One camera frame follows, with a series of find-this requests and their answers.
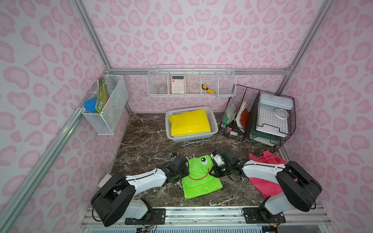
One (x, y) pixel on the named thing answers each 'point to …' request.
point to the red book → (243, 117)
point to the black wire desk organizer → (251, 96)
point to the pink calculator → (178, 84)
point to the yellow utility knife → (210, 91)
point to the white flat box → (272, 120)
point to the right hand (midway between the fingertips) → (210, 172)
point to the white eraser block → (233, 133)
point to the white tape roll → (281, 113)
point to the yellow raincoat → (190, 122)
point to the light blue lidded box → (277, 101)
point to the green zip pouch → (255, 135)
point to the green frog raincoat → (200, 181)
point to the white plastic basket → (173, 110)
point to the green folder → (229, 113)
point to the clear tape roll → (162, 90)
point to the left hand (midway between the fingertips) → (189, 169)
